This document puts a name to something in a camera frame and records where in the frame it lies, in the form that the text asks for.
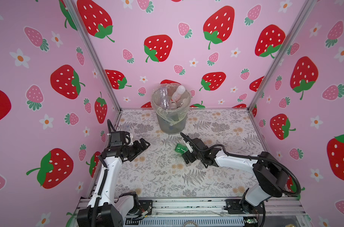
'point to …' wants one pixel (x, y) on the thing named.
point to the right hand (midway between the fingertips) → (186, 151)
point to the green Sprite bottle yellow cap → (181, 148)
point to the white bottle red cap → (177, 95)
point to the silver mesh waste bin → (171, 102)
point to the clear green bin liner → (171, 121)
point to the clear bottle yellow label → (173, 105)
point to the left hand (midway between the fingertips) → (144, 147)
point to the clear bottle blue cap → (164, 97)
